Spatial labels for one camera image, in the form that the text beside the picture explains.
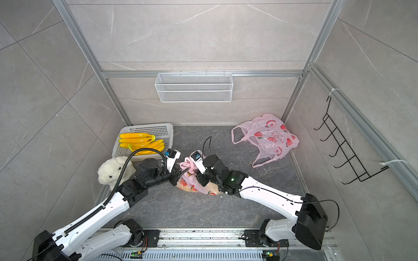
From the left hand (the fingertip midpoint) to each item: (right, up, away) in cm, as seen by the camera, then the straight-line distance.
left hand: (188, 165), depth 72 cm
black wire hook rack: (+67, +9, -4) cm, 68 cm away
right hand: (+4, -2, +3) cm, 5 cm away
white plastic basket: (-24, +18, +38) cm, 49 cm away
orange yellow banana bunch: (-38, +11, +30) cm, 50 cm away
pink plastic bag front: (+1, -6, -2) cm, 7 cm away
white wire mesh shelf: (0, +45, +28) cm, 53 cm away
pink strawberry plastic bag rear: (+49, +15, +32) cm, 60 cm away
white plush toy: (-37, -3, +2) cm, 37 cm away
